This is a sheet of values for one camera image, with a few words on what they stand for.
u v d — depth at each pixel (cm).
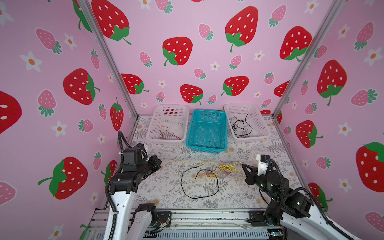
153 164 62
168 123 115
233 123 114
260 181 62
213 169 92
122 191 45
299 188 54
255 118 114
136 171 51
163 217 74
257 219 74
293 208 51
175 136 107
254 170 64
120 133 55
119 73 95
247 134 107
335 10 69
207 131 111
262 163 62
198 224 73
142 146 66
